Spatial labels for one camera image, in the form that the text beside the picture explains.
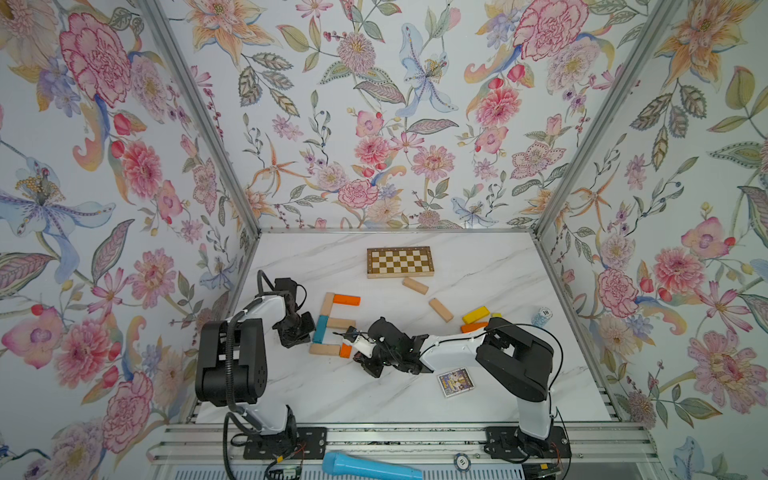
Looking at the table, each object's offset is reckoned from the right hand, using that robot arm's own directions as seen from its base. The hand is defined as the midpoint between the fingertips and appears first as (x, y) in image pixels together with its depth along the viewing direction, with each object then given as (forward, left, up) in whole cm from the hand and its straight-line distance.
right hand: (356, 352), depth 88 cm
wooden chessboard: (+33, -13, +2) cm, 35 cm away
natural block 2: (+24, -18, -1) cm, 31 cm away
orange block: (+18, +4, -1) cm, 19 cm away
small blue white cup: (+11, -56, +4) cm, 57 cm away
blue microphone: (-28, 0, +4) cm, 29 cm away
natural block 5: (0, +9, +1) cm, 9 cm away
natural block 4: (+10, +6, -1) cm, 11 cm away
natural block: (+17, +11, -1) cm, 20 cm away
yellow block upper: (+15, -38, -3) cm, 41 cm away
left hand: (+6, +13, 0) cm, 14 cm away
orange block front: (+1, +3, -1) cm, 3 cm away
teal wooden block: (+8, +12, -1) cm, 14 cm away
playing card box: (-8, -28, 0) cm, 29 cm away
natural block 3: (+16, -27, -2) cm, 31 cm away
